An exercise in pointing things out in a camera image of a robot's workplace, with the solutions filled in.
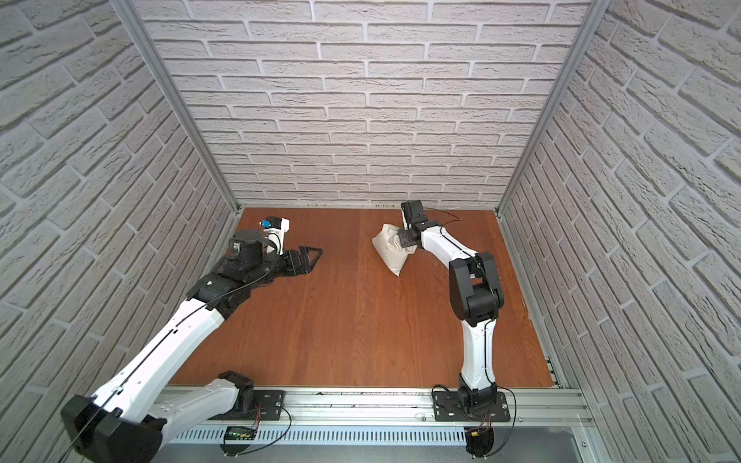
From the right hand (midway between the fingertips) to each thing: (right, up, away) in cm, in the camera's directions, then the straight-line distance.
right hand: (400, 233), depth 101 cm
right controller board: (+18, -52, -30) cm, 63 cm away
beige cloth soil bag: (-5, -4, -7) cm, 9 cm away
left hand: (-26, -3, -27) cm, 38 cm away
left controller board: (-44, -53, -30) cm, 74 cm away
